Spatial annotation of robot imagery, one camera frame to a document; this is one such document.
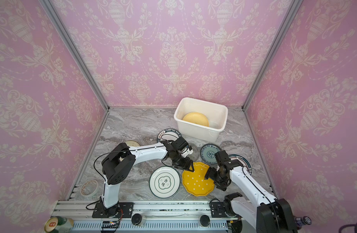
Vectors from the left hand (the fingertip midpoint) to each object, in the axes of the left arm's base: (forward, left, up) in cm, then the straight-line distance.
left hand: (190, 171), depth 84 cm
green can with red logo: (-27, +58, +6) cm, 64 cm away
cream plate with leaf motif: (+20, +39, -3) cm, 44 cm away
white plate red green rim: (+8, -34, -3) cm, 35 cm away
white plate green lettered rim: (+16, +13, +14) cm, 25 cm away
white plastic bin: (+36, -19, +9) cm, 42 cm away
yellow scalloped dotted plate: (-5, -2, -3) cm, 6 cm away
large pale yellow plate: (+41, -6, +1) cm, 41 cm away
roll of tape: (-8, +58, -5) cm, 59 cm away
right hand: (-5, -11, -1) cm, 12 cm away
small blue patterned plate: (+13, -12, -3) cm, 18 cm away
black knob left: (-24, +25, +6) cm, 35 cm away
